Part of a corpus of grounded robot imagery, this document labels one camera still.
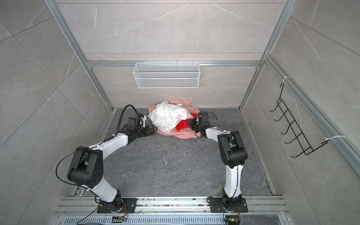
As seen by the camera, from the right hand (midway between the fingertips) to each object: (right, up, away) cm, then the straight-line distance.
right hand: (186, 121), depth 100 cm
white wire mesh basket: (-15, +34, +1) cm, 37 cm away
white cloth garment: (-16, +4, +1) cm, 16 cm away
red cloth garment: (-2, -2, 0) cm, 3 cm away
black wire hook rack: (+53, -7, -36) cm, 64 cm away
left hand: (-24, -4, -7) cm, 25 cm away
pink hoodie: (0, -9, -2) cm, 9 cm away
